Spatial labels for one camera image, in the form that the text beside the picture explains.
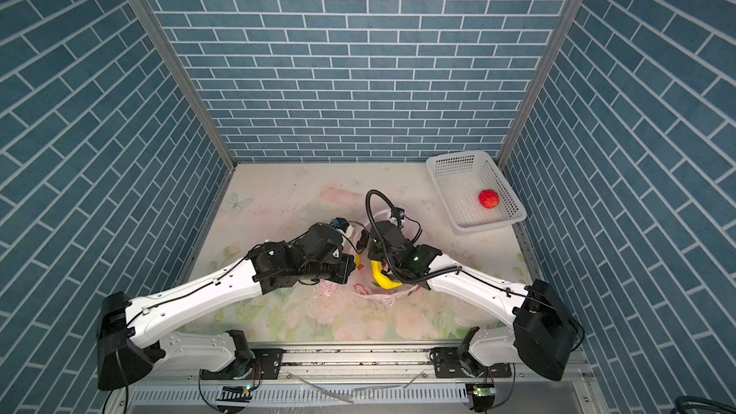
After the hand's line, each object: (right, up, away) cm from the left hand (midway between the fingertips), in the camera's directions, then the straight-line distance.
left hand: (364, 271), depth 72 cm
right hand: (+2, +5, +10) cm, 12 cm away
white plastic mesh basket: (+41, +20, +40) cm, 61 cm away
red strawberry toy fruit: (+43, +18, +30) cm, 55 cm away
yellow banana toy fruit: (+5, -4, +7) cm, 9 cm away
